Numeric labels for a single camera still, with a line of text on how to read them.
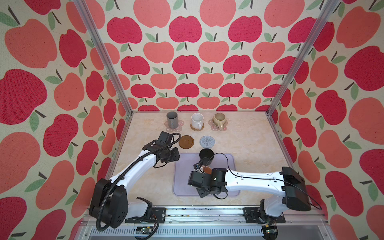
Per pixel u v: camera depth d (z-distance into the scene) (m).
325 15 0.72
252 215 0.73
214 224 0.72
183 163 0.94
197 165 0.69
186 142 1.03
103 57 0.88
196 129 1.10
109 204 0.41
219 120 1.05
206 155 0.91
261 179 0.46
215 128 1.11
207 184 0.55
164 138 0.67
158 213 0.75
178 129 1.11
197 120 1.05
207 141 1.04
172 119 1.03
